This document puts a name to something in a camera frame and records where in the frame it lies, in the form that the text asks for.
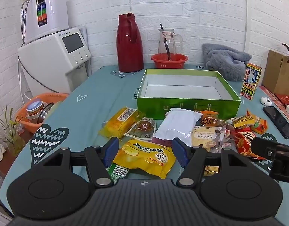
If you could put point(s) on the yellow chips packet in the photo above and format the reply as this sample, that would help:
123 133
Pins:
146 160

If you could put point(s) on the white water dispenser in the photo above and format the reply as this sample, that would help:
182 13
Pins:
45 63

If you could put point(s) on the clear packet with braised meat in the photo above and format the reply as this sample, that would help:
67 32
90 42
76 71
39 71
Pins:
142 127

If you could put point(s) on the red plastic basket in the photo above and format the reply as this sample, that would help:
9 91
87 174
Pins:
163 62

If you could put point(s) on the white water ionizer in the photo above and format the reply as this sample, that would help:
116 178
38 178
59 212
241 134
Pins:
53 11

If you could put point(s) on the steel bowl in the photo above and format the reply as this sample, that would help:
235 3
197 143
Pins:
46 113

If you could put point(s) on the yellow barcode snack packet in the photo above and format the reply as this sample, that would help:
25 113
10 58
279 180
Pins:
121 124

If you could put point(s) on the white ceramic bowl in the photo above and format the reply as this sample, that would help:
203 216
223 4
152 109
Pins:
34 107

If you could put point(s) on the chocolate chip bread packet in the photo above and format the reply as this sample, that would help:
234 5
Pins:
205 140

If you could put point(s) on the plaid cloth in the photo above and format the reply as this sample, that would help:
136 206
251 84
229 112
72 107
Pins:
275 100

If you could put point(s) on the yellow fries snack packet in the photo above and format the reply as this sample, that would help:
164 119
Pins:
241 121

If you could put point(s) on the orange plastic basin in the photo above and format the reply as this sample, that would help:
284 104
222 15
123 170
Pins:
24 123

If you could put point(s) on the orange and green snack packet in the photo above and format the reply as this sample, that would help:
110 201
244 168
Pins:
258 123

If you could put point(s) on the red booklet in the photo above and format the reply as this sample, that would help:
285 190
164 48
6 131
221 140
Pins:
283 98

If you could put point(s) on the black stirring straw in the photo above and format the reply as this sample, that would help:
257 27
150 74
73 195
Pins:
167 44

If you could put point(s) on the grey fluffy cloth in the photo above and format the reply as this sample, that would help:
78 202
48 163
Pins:
227 61

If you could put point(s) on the clear crinkled snack packet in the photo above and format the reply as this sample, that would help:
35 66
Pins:
227 133

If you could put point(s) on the purple snack packet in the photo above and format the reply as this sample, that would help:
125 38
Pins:
163 143

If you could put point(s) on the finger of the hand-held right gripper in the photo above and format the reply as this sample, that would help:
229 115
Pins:
262 148

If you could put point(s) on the green potted plant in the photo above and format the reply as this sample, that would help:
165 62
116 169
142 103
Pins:
10 134

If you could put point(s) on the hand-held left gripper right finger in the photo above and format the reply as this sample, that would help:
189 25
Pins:
179 150

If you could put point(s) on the red thermos jug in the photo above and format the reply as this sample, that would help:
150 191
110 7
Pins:
129 47

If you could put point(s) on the white round device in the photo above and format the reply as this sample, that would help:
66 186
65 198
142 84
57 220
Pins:
266 101

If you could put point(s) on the green cardboard box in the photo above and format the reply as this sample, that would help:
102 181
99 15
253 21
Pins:
151 104

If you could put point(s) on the red snack packet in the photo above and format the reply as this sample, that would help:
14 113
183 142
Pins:
244 143

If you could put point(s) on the small orange pastry packet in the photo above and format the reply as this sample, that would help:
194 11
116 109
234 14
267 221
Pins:
208 119

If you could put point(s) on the black smartphone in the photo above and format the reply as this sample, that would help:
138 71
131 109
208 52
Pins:
279 121

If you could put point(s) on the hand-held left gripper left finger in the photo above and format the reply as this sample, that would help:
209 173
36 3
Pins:
111 150

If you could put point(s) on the teal printed tablecloth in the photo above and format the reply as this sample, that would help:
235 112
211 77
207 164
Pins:
88 113

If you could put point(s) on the brown cardboard box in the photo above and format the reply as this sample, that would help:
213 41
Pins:
279 75

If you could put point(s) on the glass pitcher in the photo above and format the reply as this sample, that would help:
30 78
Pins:
174 42

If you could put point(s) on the white snack packet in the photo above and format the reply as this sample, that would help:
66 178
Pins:
177 124

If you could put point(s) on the small gold packet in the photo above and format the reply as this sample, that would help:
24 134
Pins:
211 170

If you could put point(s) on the printed juice carton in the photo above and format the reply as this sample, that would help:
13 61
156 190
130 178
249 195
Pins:
250 82

